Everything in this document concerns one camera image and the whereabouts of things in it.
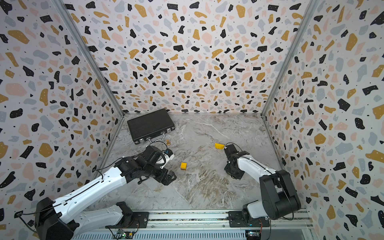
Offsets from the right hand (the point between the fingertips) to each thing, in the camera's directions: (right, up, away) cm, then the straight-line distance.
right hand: (230, 173), depth 90 cm
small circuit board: (-56, -24, -18) cm, 63 cm away
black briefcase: (-53, +28, +17) cm, 63 cm away
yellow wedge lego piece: (-6, +15, +11) cm, 19 cm away
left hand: (-33, +4, -14) cm, 36 cm away
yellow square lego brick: (-28, +4, 0) cm, 29 cm away
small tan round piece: (-40, +16, +13) cm, 46 cm away
